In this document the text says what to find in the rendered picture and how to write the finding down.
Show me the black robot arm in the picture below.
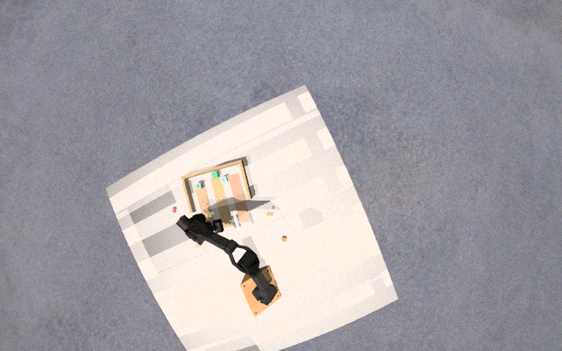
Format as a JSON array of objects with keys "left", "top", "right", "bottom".
[{"left": 176, "top": 214, "right": 278, "bottom": 306}]

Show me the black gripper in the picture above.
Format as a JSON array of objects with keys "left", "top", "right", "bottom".
[{"left": 206, "top": 219, "right": 224, "bottom": 233}]

